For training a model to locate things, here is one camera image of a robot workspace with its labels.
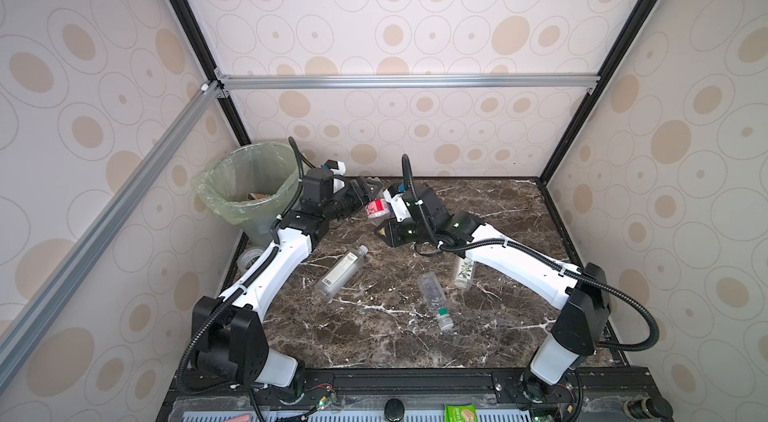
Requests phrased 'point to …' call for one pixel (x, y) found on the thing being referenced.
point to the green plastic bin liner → (250, 186)
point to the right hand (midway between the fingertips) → (379, 229)
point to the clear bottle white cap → (341, 273)
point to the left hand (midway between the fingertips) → (384, 186)
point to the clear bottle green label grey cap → (465, 273)
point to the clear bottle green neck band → (436, 299)
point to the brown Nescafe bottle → (256, 196)
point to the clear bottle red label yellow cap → (377, 208)
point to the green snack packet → (460, 412)
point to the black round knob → (394, 409)
